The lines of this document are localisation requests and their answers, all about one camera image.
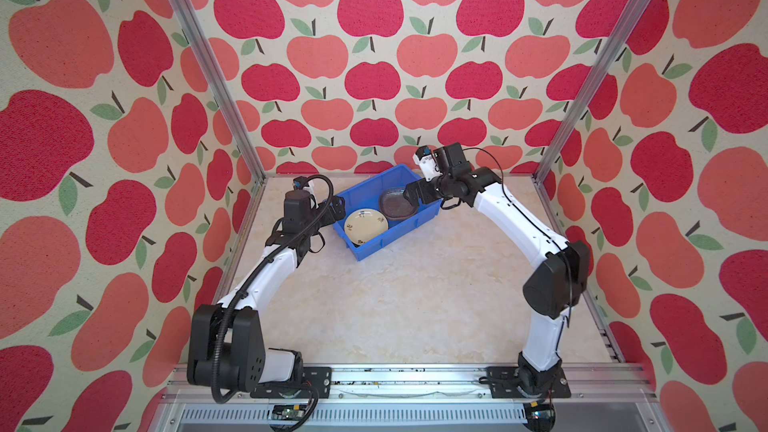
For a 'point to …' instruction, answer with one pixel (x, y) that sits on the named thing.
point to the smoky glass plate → (395, 205)
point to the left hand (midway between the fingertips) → (337, 204)
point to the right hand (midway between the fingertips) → (424, 186)
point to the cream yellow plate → (362, 225)
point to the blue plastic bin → (369, 196)
